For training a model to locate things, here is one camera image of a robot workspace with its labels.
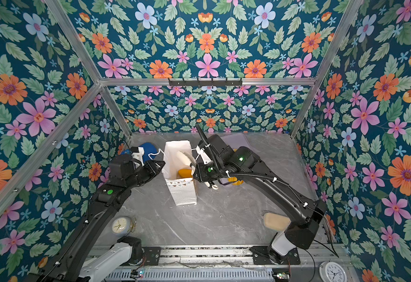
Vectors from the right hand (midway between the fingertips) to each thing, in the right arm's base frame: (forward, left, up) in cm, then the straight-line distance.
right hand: (195, 174), depth 65 cm
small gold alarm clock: (-11, +35, -24) cm, 44 cm away
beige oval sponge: (-9, -35, -27) cm, 45 cm away
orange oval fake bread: (+19, +11, -28) cm, 35 cm away
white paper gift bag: (0, +7, -13) cm, 14 cm away
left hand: (+8, +13, 0) cm, 15 cm away
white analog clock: (-28, -53, -27) cm, 66 cm away
